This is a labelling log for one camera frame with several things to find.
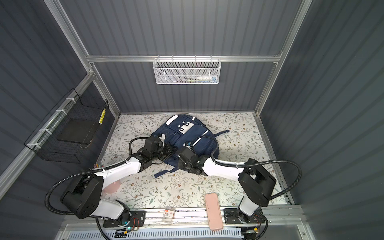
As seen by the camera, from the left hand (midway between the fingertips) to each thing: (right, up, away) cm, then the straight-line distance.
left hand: (178, 147), depth 86 cm
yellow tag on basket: (-43, +18, -2) cm, 47 cm away
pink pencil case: (+20, -35, -11) cm, 41 cm away
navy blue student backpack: (+4, +9, +10) cm, 14 cm away
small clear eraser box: (-4, -31, -13) cm, 34 cm away
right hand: (+1, -9, 0) cm, 9 cm away
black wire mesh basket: (-53, +11, -12) cm, 55 cm away
